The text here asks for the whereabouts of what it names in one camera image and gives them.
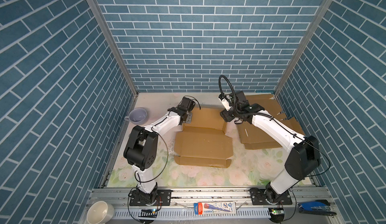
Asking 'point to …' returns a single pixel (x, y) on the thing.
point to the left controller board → (148, 213)
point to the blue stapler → (317, 207)
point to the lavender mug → (137, 116)
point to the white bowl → (99, 212)
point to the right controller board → (277, 214)
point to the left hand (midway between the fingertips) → (184, 116)
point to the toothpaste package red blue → (214, 208)
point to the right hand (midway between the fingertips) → (224, 109)
